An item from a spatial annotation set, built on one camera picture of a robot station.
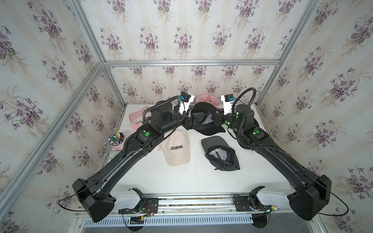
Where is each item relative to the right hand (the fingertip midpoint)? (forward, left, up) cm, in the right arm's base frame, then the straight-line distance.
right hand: (215, 109), depth 72 cm
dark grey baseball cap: (-10, -6, -32) cm, 34 cm away
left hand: (-8, +9, +7) cm, 13 cm away
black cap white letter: (+11, -33, -25) cm, 43 cm away
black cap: (-3, +5, -6) cm, 9 cm away
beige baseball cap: (-8, +21, -27) cm, 35 cm away
